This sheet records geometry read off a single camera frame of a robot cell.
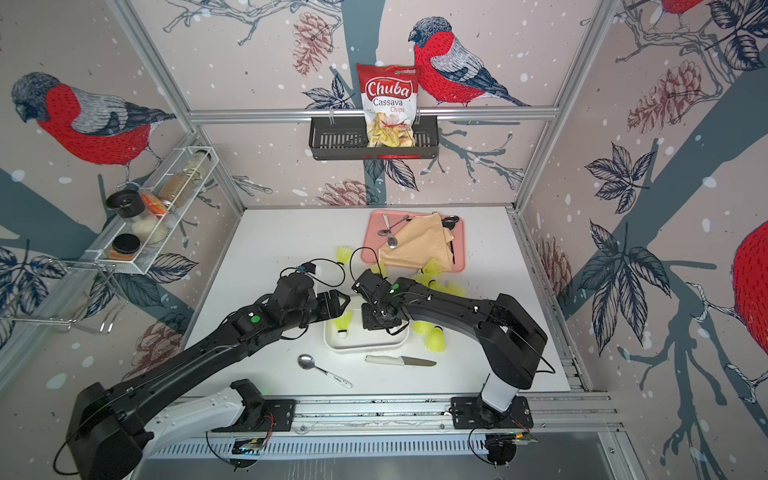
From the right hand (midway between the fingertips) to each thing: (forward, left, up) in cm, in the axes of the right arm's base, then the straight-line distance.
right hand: (369, 322), depth 83 cm
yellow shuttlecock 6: (+18, -19, -5) cm, 27 cm away
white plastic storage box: (-3, +3, -6) cm, 8 cm away
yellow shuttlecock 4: (+2, -16, -6) cm, 17 cm away
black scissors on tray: (+44, -27, -4) cm, 52 cm away
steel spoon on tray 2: (+37, -2, -4) cm, 38 cm away
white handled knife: (-8, -10, -6) cm, 14 cm away
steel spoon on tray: (+34, -5, -6) cm, 35 cm away
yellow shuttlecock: (+26, +12, -3) cm, 28 cm away
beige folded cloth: (+36, -16, -6) cm, 40 cm away
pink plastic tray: (+42, +1, -6) cm, 42 cm away
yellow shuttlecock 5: (-2, -19, -6) cm, 20 cm away
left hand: (+2, +5, +10) cm, 12 cm away
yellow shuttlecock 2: (+1, +9, -5) cm, 10 cm away
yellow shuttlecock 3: (+21, -19, -2) cm, 28 cm away
